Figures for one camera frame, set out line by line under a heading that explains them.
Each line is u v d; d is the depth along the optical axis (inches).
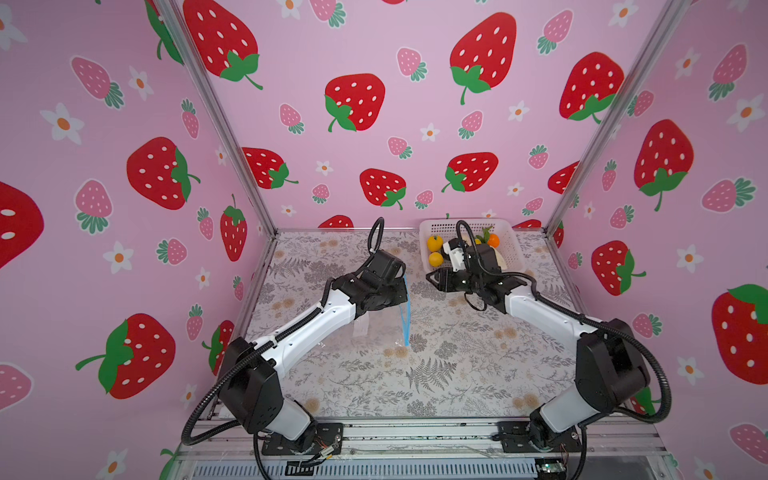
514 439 28.7
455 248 30.7
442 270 31.4
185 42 28.3
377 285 23.7
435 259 41.9
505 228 43.5
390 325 36.5
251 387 16.2
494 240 43.9
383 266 24.3
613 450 28.7
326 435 29.4
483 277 26.5
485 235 43.9
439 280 31.3
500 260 41.5
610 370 17.4
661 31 28.1
